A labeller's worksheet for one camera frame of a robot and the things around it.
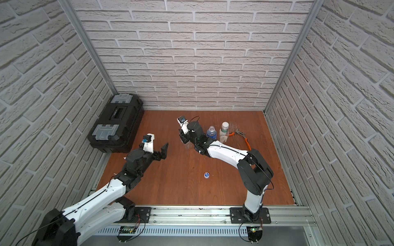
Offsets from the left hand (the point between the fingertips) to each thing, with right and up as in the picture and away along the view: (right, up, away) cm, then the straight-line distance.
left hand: (162, 140), depth 80 cm
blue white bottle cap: (+24, -21, +6) cm, 32 cm away
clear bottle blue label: (+27, +3, +7) cm, 28 cm away
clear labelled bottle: (+13, -6, +18) cm, 23 cm away
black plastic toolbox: (-30, +6, +6) cm, 31 cm away
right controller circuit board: (+46, -44, -9) cm, 64 cm away
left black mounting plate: (-8, -36, -7) cm, 38 cm away
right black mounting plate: (+39, -37, -7) cm, 54 cm away
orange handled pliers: (+47, +3, +26) cm, 54 cm away
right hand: (+11, +7, +6) cm, 14 cm away
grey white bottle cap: (+35, +8, +6) cm, 36 cm away
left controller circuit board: (-16, -43, -7) cm, 47 cm away
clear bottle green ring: (+35, +3, +11) cm, 37 cm away
